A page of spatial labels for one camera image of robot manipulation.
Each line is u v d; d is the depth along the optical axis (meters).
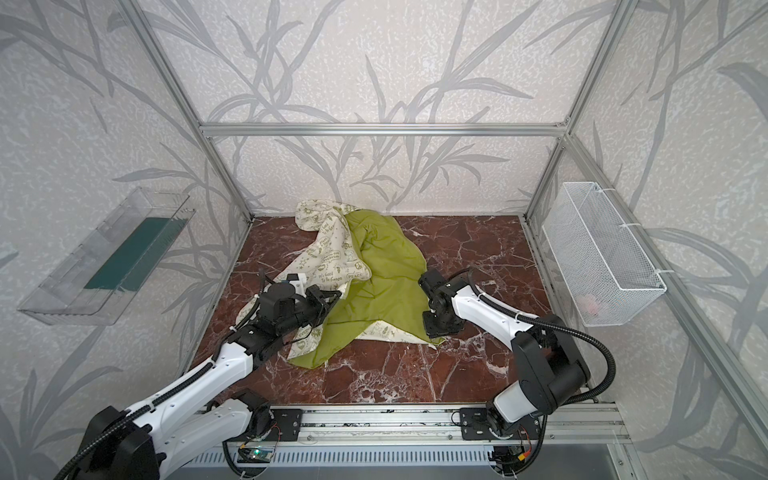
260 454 0.71
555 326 0.44
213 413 0.57
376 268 1.01
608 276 0.61
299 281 0.76
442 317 0.72
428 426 0.75
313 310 0.71
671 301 0.57
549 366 0.43
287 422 0.74
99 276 0.64
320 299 0.71
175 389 0.46
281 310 0.62
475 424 0.73
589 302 0.73
